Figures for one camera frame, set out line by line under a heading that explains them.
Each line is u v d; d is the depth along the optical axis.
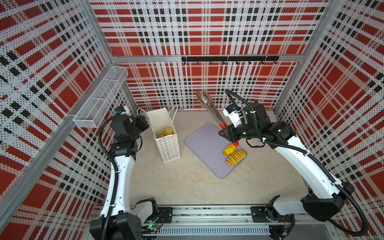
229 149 0.95
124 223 0.37
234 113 0.58
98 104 0.73
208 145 1.02
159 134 0.99
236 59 0.89
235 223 0.72
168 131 0.91
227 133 0.59
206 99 0.70
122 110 0.63
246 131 0.54
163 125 0.97
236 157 0.91
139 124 0.64
